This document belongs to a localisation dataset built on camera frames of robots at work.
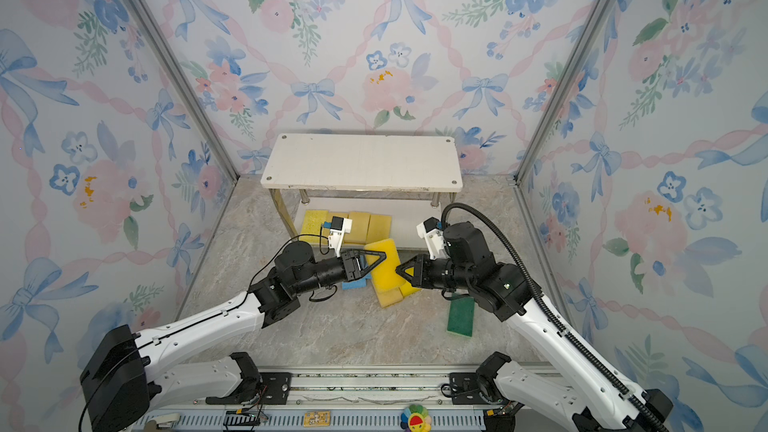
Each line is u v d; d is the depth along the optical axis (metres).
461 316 0.85
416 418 0.69
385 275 0.66
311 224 0.96
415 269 0.61
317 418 0.69
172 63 0.86
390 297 0.88
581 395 0.41
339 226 0.65
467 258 0.50
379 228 0.96
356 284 0.63
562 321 0.43
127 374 0.40
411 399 0.73
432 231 0.61
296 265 0.54
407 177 0.73
